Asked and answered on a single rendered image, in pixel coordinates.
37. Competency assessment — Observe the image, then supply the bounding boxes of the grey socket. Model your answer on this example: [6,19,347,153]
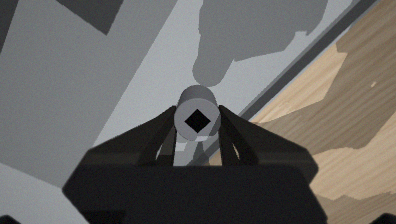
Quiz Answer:
[174,85,221,142]

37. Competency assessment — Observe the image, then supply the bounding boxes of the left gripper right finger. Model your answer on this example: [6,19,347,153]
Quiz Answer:
[218,105,319,185]

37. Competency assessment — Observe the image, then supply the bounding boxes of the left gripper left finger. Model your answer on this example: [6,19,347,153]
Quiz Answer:
[75,105,177,169]

